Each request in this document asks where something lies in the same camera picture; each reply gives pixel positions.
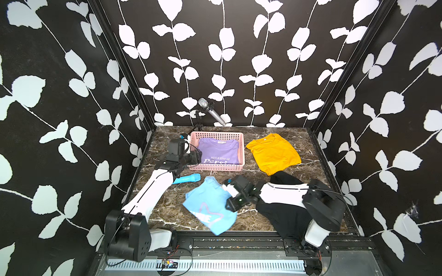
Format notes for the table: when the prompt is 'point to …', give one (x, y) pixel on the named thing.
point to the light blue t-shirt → (207, 204)
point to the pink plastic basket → (238, 136)
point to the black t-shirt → (282, 202)
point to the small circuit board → (171, 264)
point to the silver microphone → (204, 103)
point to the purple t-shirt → (217, 150)
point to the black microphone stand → (198, 126)
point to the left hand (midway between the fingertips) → (197, 150)
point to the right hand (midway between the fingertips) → (227, 203)
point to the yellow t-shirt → (274, 153)
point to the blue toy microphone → (189, 178)
